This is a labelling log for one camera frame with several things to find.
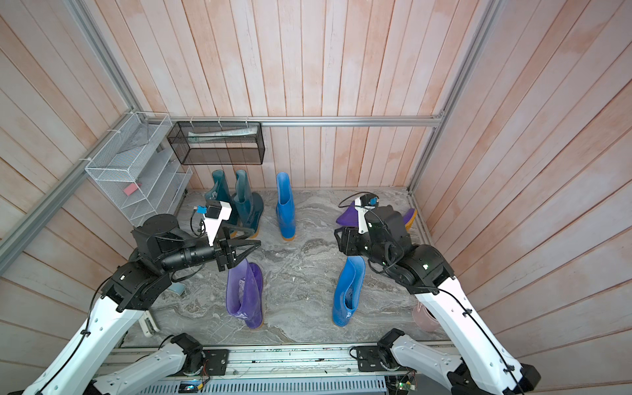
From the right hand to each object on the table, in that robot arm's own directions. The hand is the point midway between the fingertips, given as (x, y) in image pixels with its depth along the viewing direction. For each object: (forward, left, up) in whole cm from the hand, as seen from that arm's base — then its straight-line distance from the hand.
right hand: (341, 231), depth 65 cm
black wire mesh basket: (+50, +50, -6) cm, 71 cm away
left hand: (-7, +21, +5) cm, 23 cm away
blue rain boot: (+15, +18, -7) cm, 24 cm away
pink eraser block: (+19, +71, -3) cm, 73 cm away
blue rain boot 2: (-9, -3, -18) cm, 20 cm away
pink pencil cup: (-15, -26, -25) cm, 39 cm away
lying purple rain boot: (+30, -7, -31) cm, 43 cm away
